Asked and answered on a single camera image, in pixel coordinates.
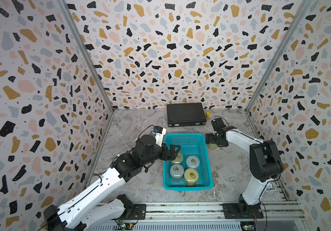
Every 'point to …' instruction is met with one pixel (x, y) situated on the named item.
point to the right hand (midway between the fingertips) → (213, 140)
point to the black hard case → (185, 114)
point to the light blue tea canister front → (177, 172)
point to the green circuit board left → (125, 225)
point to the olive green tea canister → (179, 159)
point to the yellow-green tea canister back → (212, 146)
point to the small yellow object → (208, 114)
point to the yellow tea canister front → (191, 175)
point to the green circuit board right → (248, 225)
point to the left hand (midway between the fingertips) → (175, 146)
